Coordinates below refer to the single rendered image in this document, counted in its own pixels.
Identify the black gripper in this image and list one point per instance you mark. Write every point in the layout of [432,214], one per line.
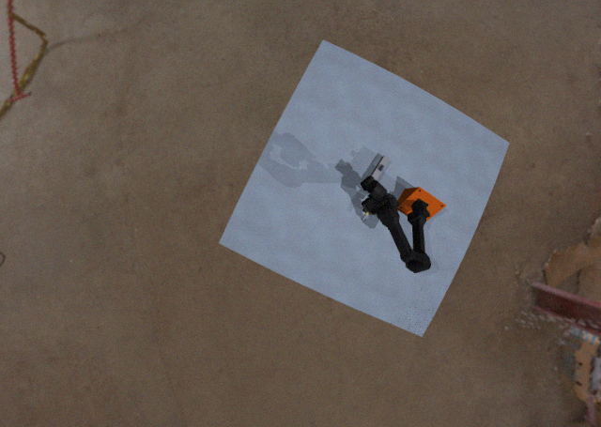
[366,182]

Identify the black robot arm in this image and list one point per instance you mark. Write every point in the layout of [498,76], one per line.
[415,258]

